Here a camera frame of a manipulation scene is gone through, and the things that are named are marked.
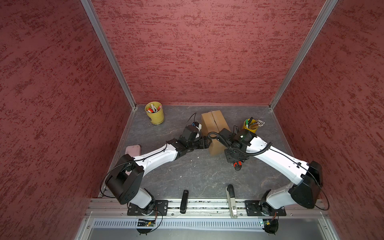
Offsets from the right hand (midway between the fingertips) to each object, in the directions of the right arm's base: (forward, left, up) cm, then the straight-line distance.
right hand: (234, 161), depth 76 cm
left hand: (+11, +13, -2) cm, 17 cm away
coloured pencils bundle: (+22, -19, +3) cm, 29 cm away
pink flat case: (+14, +59, -11) cm, 62 cm away
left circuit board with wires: (-23, +47, -17) cm, 56 cm away
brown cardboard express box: (+25, +8, +2) cm, 26 cm away
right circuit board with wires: (-27, -16, -17) cm, 36 cm away
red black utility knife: (-3, -1, +2) cm, 4 cm away
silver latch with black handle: (-14, +3, -10) cm, 18 cm away
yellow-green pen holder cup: (+38, +47, -2) cm, 61 cm away
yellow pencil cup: (+28, -15, -4) cm, 33 cm away
